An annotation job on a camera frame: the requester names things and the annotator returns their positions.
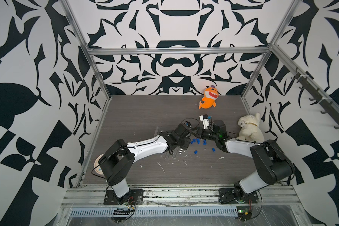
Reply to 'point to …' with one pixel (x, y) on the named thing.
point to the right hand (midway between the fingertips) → (189, 128)
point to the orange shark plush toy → (211, 94)
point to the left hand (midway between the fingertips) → (186, 138)
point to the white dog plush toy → (249, 130)
